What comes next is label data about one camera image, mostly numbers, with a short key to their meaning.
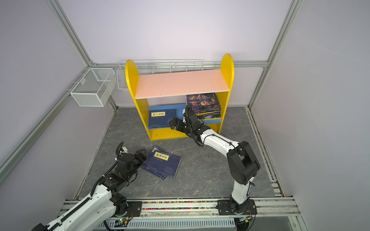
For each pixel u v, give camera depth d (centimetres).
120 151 72
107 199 55
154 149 93
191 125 68
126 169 62
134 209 74
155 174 85
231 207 66
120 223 72
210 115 93
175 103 120
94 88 92
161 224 71
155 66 94
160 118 94
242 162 48
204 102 92
